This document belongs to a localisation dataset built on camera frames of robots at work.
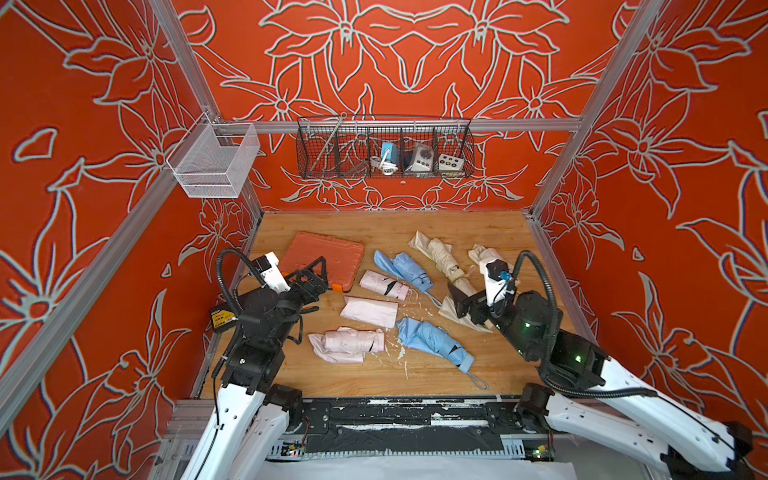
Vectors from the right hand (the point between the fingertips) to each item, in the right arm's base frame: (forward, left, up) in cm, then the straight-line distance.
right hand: (460, 276), depth 65 cm
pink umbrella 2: (-6, +28, -25) cm, 38 cm away
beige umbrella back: (+30, -17, -29) cm, 45 cm away
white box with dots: (+45, -3, -1) cm, 45 cm away
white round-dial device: (+42, +6, +3) cm, 42 cm away
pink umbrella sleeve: (-6, +27, -26) cm, 38 cm away
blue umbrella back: (+18, +9, -26) cm, 33 cm away
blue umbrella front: (-5, +2, -25) cm, 26 cm away
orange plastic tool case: (+25, +32, -26) cm, 48 cm away
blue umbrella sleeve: (+22, +17, -27) cm, 39 cm away
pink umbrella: (+14, +18, -26) cm, 35 cm away
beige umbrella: (+26, -2, -26) cm, 37 cm away
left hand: (+4, +34, 0) cm, 34 cm away
